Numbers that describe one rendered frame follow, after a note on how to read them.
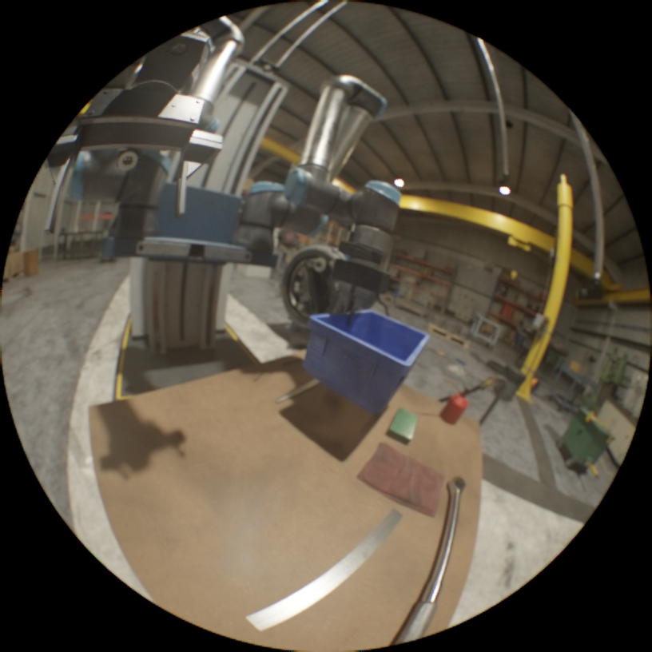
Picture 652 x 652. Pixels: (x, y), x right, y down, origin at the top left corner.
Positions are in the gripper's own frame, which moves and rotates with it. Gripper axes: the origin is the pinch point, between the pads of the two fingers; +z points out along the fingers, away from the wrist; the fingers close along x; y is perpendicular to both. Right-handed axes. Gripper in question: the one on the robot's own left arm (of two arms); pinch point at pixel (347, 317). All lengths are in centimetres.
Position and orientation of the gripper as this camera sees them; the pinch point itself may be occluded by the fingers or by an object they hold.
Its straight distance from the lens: 49.4
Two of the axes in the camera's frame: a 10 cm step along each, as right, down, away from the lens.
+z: -2.6, 9.2, 3.1
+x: -7.7, -3.9, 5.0
